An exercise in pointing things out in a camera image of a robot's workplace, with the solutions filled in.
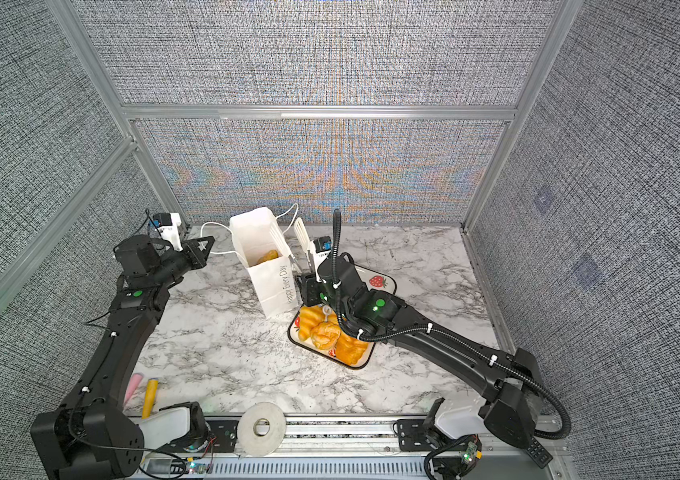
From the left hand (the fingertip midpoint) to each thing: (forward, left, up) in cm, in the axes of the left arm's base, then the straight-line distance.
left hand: (214, 238), depth 76 cm
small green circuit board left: (-45, +3, -30) cm, 54 cm away
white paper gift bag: (-5, -14, -12) cm, 19 cm away
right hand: (-11, -23, -2) cm, 25 cm away
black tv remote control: (-47, -76, -27) cm, 94 cm away
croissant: (+13, -9, -23) cm, 28 cm away
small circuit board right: (-47, -60, -27) cm, 80 cm away
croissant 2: (-10, -23, -25) cm, 36 cm away
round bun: (-16, -27, -25) cm, 40 cm away
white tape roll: (-42, -10, -29) cm, 52 cm away
